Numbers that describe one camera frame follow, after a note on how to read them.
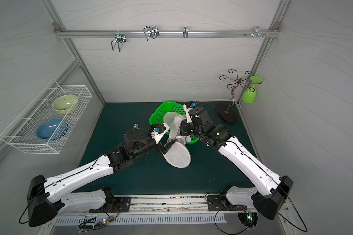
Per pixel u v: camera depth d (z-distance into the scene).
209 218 0.70
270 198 0.37
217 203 0.73
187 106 0.61
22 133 0.58
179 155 0.74
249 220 0.71
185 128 0.61
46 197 0.39
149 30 0.77
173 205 0.74
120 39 0.78
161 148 0.60
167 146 0.61
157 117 1.04
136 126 1.04
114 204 0.68
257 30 0.77
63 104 0.73
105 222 0.68
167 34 0.80
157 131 0.56
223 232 0.65
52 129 0.65
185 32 0.79
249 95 0.94
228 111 1.12
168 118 1.07
